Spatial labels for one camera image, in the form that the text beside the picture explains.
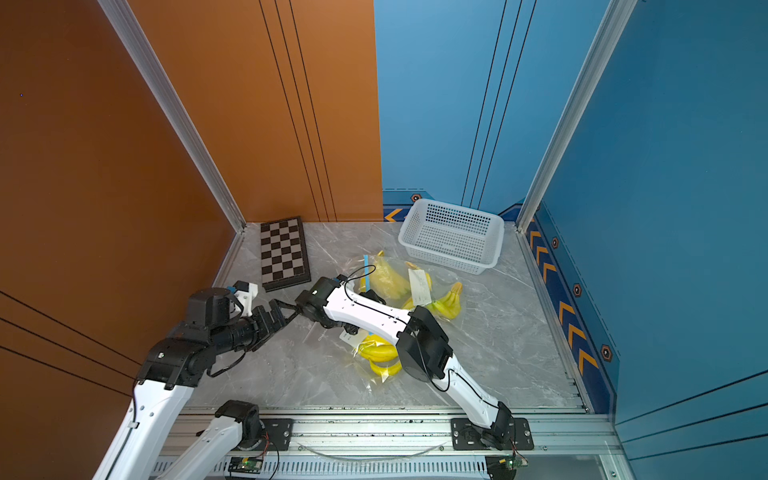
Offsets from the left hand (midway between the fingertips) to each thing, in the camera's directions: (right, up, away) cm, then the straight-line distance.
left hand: (293, 313), depth 71 cm
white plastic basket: (+47, +20, +45) cm, 68 cm away
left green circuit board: (-10, -37, +1) cm, 38 cm away
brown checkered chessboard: (-15, +13, +36) cm, 41 cm away
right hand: (+18, -3, +14) cm, 24 cm away
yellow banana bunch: (+41, -2, +23) cm, 47 cm away
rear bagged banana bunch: (+21, +6, +24) cm, 32 cm away
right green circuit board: (+52, -34, -1) cm, 63 cm away
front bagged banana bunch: (+19, -15, +11) cm, 27 cm away
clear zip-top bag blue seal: (+35, +2, +13) cm, 37 cm away
